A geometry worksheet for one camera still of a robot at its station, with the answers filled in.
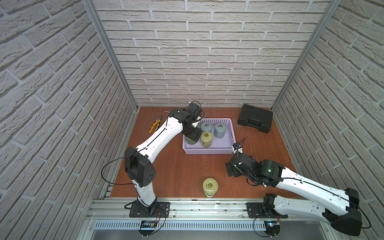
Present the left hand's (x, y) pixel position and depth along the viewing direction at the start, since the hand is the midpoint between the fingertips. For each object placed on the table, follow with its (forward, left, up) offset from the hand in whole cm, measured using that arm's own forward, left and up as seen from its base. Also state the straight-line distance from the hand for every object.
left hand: (194, 132), depth 81 cm
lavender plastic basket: (+3, -18, -21) cm, 27 cm away
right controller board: (-42, -38, -20) cm, 61 cm away
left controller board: (-41, +23, -22) cm, 52 cm away
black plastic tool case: (+22, -47, -12) cm, 53 cm away
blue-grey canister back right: (+10, -17, -12) cm, 24 cm away
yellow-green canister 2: (-26, -8, -10) cm, 29 cm away
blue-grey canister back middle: (+12, -8, -11) cm, 18 cm away
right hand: (-16, -21, -4) cm, 27 cm away
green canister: (-2, +2, -6) cm, 7 cm away
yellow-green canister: (+3, -8, -12) cm, 15 cm away
